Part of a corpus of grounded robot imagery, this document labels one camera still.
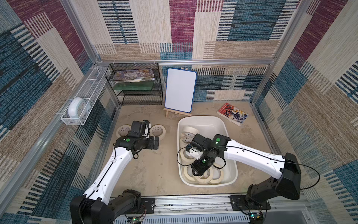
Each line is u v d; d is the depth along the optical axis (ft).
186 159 2.70
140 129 2.02
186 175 2.62
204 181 2.45
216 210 2.41
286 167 1.41
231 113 3.66
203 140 1.94
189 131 2.86
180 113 3.45
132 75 2.79
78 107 2.03
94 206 1.22
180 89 3.27
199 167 2.06
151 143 2.34
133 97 3.91
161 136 3.17
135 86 3.33
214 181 2.58
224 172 2.74
